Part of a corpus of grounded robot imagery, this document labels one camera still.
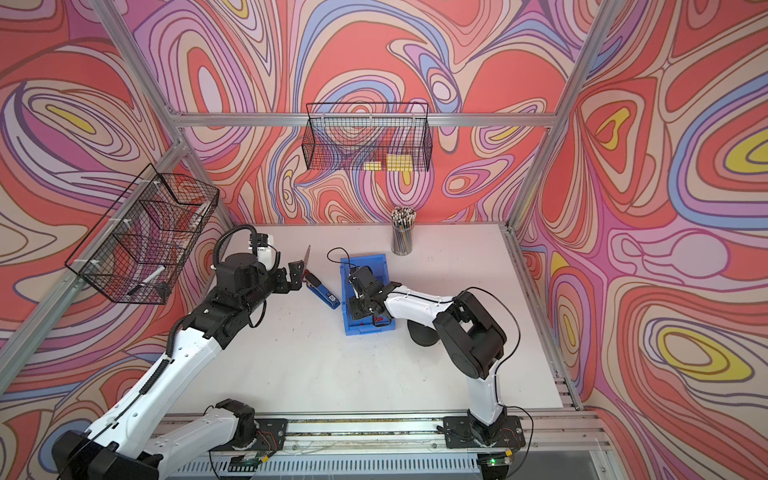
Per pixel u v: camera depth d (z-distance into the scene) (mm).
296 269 677
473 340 494
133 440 392
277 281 664
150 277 734
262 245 634
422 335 862
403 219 983
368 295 717
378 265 941
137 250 780
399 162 822
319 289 965
